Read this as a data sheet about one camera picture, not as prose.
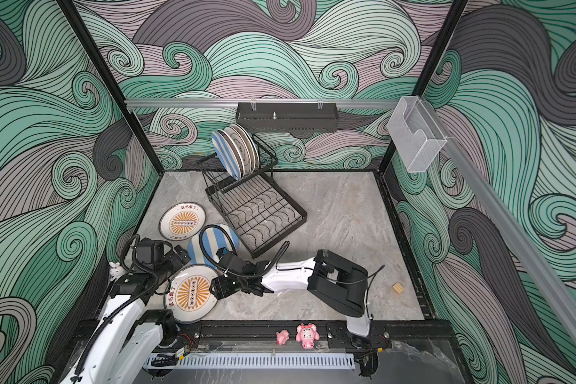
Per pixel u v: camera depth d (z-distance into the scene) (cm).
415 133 79
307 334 71
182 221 101
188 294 81
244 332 74
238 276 62
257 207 104
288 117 95
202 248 65
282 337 71
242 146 79
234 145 78
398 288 81
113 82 88
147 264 60
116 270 80
